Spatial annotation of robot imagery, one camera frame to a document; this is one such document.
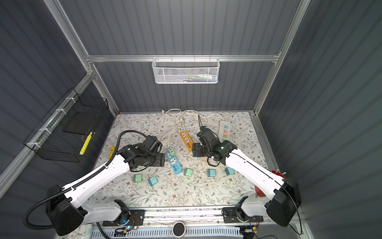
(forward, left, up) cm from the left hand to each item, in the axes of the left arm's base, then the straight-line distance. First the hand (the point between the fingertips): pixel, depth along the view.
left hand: (159, 159), depth 79 cm
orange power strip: (+20, -16, -12) cm, 28 cm away
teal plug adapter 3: (-4, -29, -12) cm, 32 cm away
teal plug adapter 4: (-4, -40, -11) cm, 41 cm away
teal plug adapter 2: (-6, +5, -12) cm, 15 cm away
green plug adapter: (+9, -6, -7) cm, 13 cm away
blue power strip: (+3, -7, -11) cm, 14 cm away
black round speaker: (-31, -10, -8) cm, 33 cm away
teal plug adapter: (-3, -15, -12) cm, 19 cm away
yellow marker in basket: (+4, +33, +13) cm, 36 cm away
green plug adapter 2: (-4, +14, -12) cm, 19 cm away
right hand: (+3, -21, +4) cm, 22 cm away
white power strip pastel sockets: (+28, -43, -11) cm, 53 cm away
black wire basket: (+9, +45, +14) cm, 48 cm away
